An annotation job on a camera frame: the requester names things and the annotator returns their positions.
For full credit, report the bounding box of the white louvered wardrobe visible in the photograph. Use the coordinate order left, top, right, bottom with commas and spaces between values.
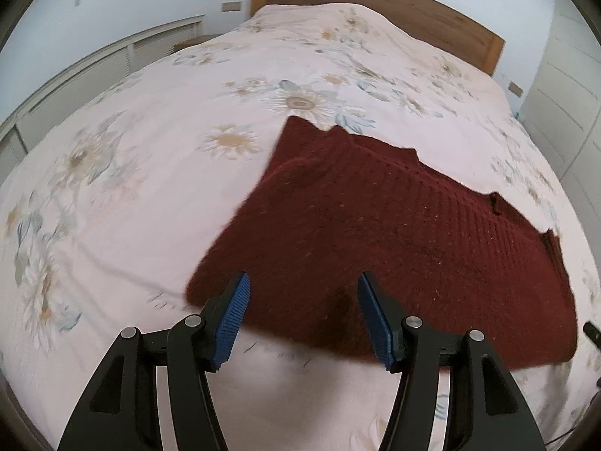
518, 0, 601, 226

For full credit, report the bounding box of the white low radiator cabinet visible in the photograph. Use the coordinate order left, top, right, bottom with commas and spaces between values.
1, 14, 204, 179

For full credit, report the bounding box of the wall switch plate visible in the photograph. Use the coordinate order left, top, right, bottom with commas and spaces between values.
221, 1, 242, 12
508, 82, 524, 97

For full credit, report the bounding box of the wooden headboard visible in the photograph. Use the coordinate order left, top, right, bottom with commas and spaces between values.
249, 0, 505, 76

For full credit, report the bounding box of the dark red knit sweater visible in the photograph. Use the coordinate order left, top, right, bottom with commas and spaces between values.
186, 116, 578, 369

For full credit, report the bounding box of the left wall switch plate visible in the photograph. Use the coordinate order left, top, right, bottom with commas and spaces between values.
221, 1, 242, 12

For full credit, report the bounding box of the right wall switch plate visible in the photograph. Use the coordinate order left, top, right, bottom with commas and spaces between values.
508, 82, 524, 97

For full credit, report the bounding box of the wooden nightstand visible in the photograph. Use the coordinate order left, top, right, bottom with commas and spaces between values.
173, 35, 216, 53

